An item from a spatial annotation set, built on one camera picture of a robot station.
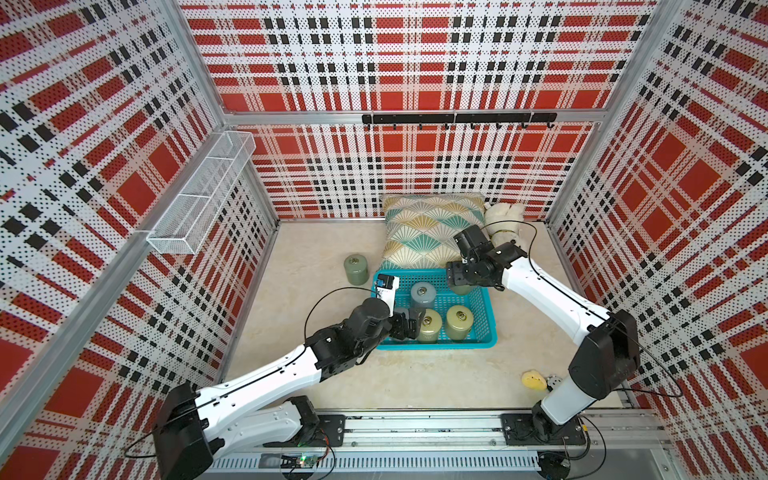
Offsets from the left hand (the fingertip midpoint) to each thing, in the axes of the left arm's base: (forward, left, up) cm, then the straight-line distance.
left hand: (413, 307), depth 75 cm
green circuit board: (-31, +28, -18) cm, 46 cm away
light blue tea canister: (+9, -3, -10) cm, 14 cm away
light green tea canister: (+1, -13, -11) cm, 17 cm away
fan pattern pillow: (+30, -3, -3) cm, 30 cm away
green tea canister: (+8, -14, -6) cm, 18 cm away
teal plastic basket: (-2, -20, -14) cm, 25 cm away
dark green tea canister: (+21, +18, -13) cm, 31 cm away
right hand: (+12, -16, -3) cm, 20 cm away
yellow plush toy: (-13, -33, -18) cm, 39 cm away
